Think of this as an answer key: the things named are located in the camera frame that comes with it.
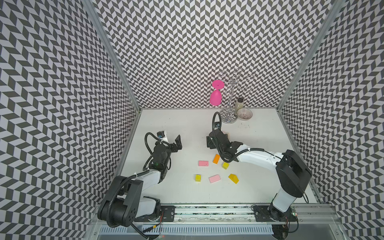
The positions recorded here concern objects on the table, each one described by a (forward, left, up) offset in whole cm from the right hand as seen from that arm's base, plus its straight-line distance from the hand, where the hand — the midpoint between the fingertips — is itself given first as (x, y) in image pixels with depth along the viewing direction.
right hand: (213, 140), depth 89 cm
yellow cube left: (-20, +10, -8) cm, 23 cm away
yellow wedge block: (-20, -10, -8) cm, 24 cm away
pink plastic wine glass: (+25, -3, +12) cm, 28 cm away
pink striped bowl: (+27, -26, -7) cm, 38 cm away
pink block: (-11, +7, -9) cm, 15 cm away
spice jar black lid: (+33, -22, -2) cm, 40 cm away
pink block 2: (-19, 0, -10) cm, 21 cm away
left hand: (+2, +24, +3) cm, 24 cm away
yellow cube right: (-13, -7, -8) cm, 16 cm away
